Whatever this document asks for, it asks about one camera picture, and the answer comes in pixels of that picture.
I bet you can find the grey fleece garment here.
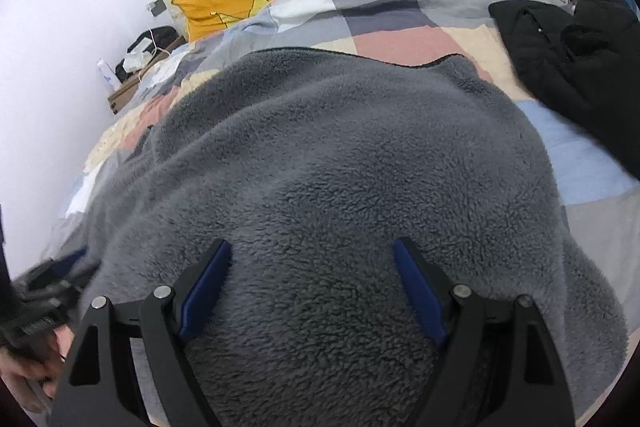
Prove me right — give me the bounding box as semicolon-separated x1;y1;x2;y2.
79;49;627;426

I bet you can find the person's left hand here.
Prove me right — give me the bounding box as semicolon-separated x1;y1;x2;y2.
1;325;74;413

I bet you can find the wooden nightstand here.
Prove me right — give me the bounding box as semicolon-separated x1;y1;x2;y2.
107;36;186;115

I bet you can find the white spray bottle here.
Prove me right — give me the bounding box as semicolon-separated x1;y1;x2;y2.
96;58;122;92

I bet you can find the white tissue pack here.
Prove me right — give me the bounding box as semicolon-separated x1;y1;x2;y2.
122;37;155;74

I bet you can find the black bag on nightstand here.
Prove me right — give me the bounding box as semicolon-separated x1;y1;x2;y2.
115;26;179;82

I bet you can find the black jacket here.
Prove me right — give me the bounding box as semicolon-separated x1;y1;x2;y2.
488;0;639;176

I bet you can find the patchwork checked duvet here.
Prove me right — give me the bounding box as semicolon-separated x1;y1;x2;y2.
46;0;640;287

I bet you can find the white charging cable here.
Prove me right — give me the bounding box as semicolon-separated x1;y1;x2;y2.
131;31;174;80

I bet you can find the grey wall socket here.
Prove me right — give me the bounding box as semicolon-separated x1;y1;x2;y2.
146;0;167;17

